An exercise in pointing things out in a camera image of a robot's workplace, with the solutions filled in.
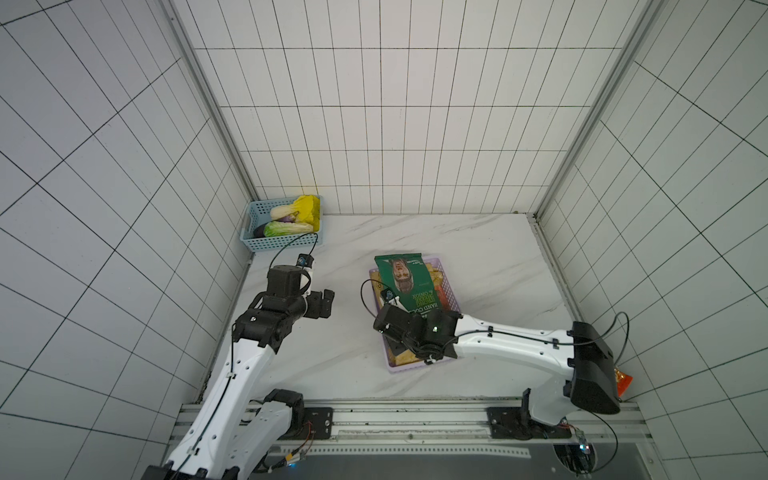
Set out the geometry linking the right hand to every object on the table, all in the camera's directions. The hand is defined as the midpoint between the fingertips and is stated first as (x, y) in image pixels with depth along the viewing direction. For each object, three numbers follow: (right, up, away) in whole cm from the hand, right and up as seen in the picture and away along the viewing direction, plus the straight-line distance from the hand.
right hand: (385, 334), depth 76 cm
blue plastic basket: (-51, +35, +42) cm, 75 cm away
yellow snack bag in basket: (-29, +37, +34) cm, 58 cm away
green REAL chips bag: (+6, +14, +11) cm, 19 cm away
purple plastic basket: (+20, +8, +16) cm, 26 cm away
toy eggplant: (-48, +27, +33) cm, 64 cm away
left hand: (-20, +9, +1) cm, 22 cm away
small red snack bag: (+61, -12, -2) cm, 62 cm away
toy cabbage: (-39, +28, +28) cm, 56 cm away
